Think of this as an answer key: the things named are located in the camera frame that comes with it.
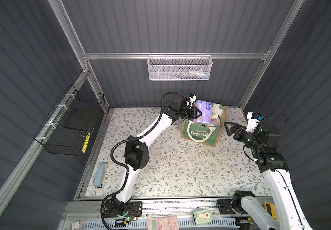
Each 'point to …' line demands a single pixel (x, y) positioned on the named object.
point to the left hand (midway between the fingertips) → (205, 115)
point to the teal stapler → (100, 175)
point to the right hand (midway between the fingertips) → (233, 125)
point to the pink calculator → (163, 223)
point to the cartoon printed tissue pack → (217, 114)
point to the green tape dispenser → (202, 217)
